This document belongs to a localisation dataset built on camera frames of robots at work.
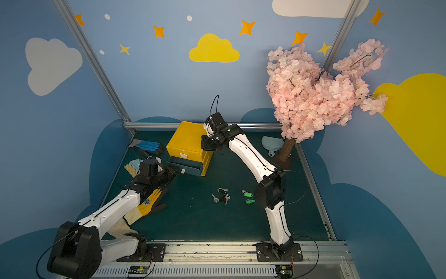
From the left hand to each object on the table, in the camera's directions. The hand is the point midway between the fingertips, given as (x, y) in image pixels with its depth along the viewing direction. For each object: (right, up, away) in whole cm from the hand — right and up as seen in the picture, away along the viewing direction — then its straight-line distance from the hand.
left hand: (179, 167), depth 86 cm
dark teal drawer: (+4, +1, 0) cm, 4 cm away
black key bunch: (+23, -17, +4) cm, 29 cm away
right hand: (+13, +11, -2) cm, 17 cm away
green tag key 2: (+36, -19, +4) cm, 41 cm away
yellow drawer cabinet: (+3, +13, +3) cm, 13 cm away
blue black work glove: (-25, +9, +22) cm, 34 cm away
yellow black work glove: (-14, -19, -1) cm, 23 cm away
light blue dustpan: (+55, +12, +29) cm, 63 cm away
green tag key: (+34, -15, +7) cm, 38 cm away
